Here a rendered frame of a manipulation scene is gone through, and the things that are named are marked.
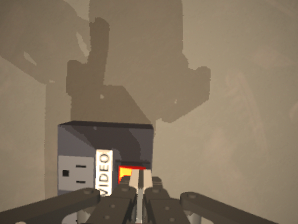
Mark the grey power strip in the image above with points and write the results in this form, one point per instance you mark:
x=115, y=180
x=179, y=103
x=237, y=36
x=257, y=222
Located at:
x=97, y=154

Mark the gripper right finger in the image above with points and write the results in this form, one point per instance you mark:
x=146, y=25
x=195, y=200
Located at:
x=158, y=207

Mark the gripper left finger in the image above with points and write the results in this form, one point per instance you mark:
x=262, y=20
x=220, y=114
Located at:
x=117, y=208

